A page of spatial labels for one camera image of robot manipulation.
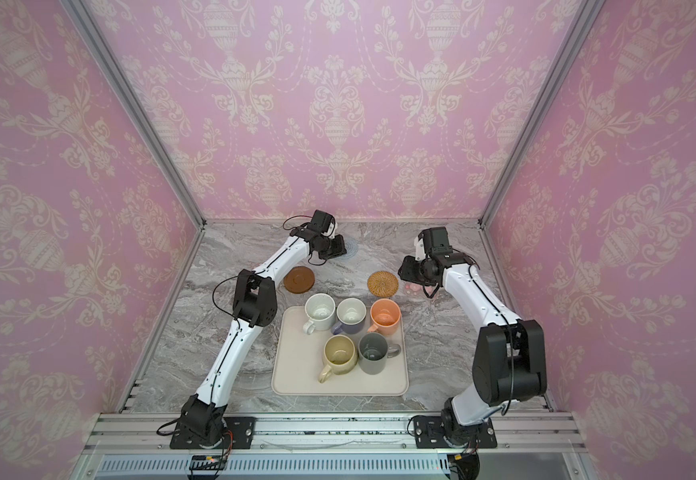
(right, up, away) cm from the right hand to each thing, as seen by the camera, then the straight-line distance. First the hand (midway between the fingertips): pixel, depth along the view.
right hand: (406, 270), depth 89 cm
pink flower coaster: (+5, -7, +11) cm, 14 cm away
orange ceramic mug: (-6, -14, +3) cm, 16 cm away
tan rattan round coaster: (-6, -6, +13) cm, 16 cm away
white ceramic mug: (-26, -13, +5) cm, 30 cm away
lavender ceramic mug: (-17, -13, +1) cm, 21 cm away
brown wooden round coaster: (-35, -4, +14) cm, 38 cm away
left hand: (-18, +6, +19) cm, 27 cm away
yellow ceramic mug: (-20, -24, -3) cm, 31 cm away
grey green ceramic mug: (-10, -23, -4) cm, 26 cm away
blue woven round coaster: (-17, +7, +23) cm, 29 cm away
